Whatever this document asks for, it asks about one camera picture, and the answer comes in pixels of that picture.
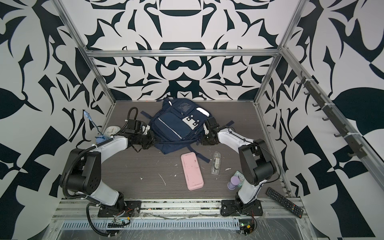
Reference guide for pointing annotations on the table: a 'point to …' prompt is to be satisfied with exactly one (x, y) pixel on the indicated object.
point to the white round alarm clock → (111, 130)
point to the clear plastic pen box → (216, 164)
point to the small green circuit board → (246, 226)
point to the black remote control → (284, 202)
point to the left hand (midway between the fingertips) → (161, 137)
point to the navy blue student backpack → (177, 124)
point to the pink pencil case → (192, 171)
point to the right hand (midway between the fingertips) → (204, 139)
